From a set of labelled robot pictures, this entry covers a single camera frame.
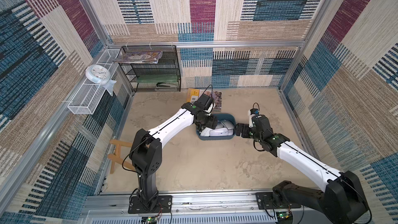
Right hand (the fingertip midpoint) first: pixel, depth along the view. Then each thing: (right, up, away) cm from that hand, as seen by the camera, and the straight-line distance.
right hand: (241, 124), depth 85 cm
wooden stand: (-59, -12, -17) cm, 63 cm away
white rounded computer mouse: (-19, -6, +9) cm, 22 cm away
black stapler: (-49, +25, +24) cm, 60 cm away
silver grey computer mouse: (-8, -1, +11) cm, 14 cm away
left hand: (-17, +2, +2) cm, 17 cm away
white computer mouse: (-10, -5, +6) cm, 13 cm away
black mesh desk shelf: (-48, +30, +23) cm, 61 cm away
